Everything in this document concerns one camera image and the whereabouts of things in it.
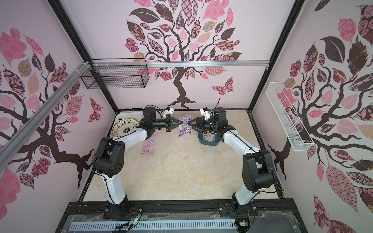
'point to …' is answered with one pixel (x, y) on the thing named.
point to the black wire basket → (117, 73)
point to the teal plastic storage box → (217, 140)
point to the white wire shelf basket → (295, 128)
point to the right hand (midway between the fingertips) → (188, 126)
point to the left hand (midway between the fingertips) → (181, 124)
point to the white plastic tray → (138, 115)
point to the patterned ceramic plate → (124, 126)
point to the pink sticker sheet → (148, 147)
